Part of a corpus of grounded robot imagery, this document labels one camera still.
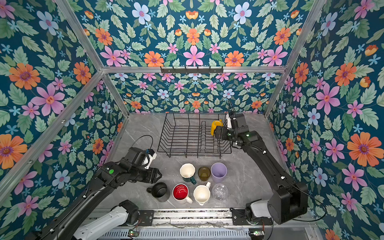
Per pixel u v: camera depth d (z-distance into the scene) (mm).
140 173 591
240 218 734
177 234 765
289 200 394
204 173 867
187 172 863
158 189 821
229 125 709
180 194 808
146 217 735
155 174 647
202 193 781
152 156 683
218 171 842
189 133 1053
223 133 703
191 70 929
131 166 539
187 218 750
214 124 970
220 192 821
